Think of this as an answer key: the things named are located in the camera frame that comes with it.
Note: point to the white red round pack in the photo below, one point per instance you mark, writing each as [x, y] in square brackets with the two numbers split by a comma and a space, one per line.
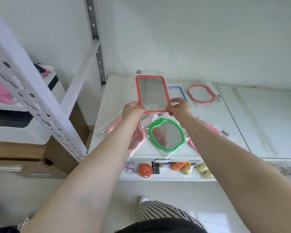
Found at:
[129, 167]

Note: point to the person's left forearm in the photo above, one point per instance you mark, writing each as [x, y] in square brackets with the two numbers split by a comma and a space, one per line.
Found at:
[87, 186]

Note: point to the blue rectangular mirror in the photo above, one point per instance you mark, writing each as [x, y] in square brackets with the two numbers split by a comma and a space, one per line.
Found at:
[177, 92]

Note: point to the person's right forearm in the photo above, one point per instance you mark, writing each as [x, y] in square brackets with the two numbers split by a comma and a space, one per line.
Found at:
[245, 179]

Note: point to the clear tape strip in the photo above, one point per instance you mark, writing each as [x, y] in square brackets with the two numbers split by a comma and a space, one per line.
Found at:
[252, 118]

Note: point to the black printed shirt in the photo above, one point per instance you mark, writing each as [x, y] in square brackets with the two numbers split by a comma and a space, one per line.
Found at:
[160, 226]

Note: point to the person's left hand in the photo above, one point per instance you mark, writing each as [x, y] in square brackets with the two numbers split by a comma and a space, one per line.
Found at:
[132, 112]

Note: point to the red rectangular mirror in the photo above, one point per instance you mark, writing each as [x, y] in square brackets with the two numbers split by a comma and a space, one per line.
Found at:
[152, 94]

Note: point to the orange bottle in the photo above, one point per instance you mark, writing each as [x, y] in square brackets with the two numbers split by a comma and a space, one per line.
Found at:
[178, 166]

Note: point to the orange round lid container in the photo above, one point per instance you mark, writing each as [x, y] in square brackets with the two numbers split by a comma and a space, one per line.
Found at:
[145, 170]

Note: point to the person's right hand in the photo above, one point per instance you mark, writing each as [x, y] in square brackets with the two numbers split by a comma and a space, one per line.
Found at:
[182, 111]

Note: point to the brown cardboard box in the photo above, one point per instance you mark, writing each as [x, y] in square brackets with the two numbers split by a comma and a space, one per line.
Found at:
[14, 150]

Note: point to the white storage box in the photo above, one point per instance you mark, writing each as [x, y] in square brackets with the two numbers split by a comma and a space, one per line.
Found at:
[14, 135]
[55, 94]

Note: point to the pink package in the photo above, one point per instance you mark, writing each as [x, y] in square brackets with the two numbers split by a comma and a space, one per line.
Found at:
[0, 92]

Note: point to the small black package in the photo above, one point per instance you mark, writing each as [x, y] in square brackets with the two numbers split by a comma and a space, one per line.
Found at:
[155, 167]

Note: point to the black white striped trousers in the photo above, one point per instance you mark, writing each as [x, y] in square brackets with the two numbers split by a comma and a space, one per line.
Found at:
[160, 211]

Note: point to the blue capped white bottle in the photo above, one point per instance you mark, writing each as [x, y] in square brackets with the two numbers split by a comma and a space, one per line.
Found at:
[165, 164]

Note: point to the white dotted shoe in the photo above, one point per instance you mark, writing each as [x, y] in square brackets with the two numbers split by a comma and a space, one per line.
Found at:
[143, 200]

